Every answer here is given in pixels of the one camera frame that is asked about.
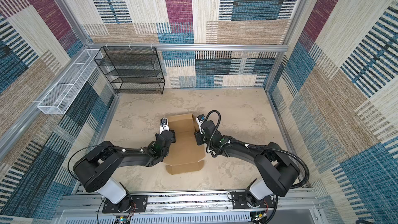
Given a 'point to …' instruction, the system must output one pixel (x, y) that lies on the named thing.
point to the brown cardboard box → (186, 155)
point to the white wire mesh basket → (58, 100)
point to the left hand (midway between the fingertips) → (170, 126)
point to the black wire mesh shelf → (133, 70)
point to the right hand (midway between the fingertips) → (197, 134)
